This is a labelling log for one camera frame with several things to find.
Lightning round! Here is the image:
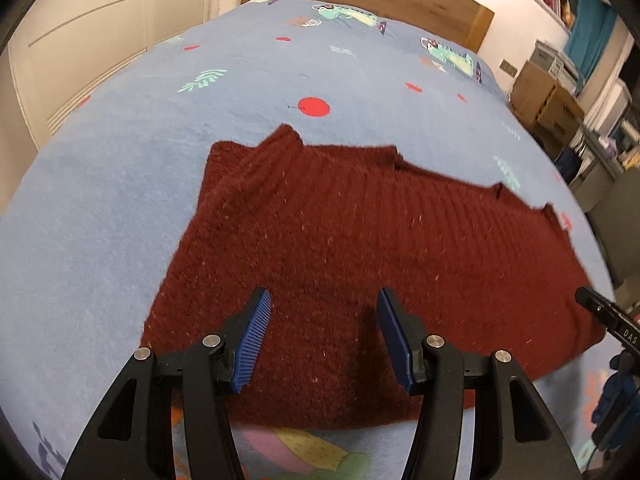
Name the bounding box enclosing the teal curtain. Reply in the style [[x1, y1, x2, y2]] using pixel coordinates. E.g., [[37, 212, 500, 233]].
[[564, 0, 619, 97]]

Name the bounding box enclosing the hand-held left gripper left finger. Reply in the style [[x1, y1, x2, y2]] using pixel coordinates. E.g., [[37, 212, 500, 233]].
[[62, 287, 273, 480]]

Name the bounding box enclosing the dark red knit sweater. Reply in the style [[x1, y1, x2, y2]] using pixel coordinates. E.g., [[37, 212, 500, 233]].
[[141, 124, 609, 432]]

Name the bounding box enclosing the white wardrobe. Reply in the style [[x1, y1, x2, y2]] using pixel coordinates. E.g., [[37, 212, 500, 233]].
[[7, 0, 247, 152]]

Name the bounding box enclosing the grey printer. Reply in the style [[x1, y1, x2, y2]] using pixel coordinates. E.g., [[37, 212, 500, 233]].
[[531, 40, 581, 97]]

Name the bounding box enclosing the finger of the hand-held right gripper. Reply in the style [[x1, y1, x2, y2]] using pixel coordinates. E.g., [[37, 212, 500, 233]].
[[575, 286, 617, 320]]

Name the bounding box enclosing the blue printed blanket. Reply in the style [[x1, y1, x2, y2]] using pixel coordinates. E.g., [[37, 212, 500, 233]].
[[0, 0, 617, 480]]

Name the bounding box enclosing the wooden nightstand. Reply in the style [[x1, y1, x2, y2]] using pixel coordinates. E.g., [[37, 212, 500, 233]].
[[509, 60, 586, 157]]

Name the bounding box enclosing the dark blue bag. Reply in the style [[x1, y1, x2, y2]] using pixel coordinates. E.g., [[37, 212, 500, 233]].
[[554, 146, 584, 184]]

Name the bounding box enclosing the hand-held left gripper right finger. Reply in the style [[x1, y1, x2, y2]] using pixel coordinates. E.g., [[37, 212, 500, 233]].
[[376, 287, 583, 480]]

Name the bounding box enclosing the grey-green chair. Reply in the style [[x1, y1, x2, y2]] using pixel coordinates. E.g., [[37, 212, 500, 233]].
[[585, 165, 640, 288]]

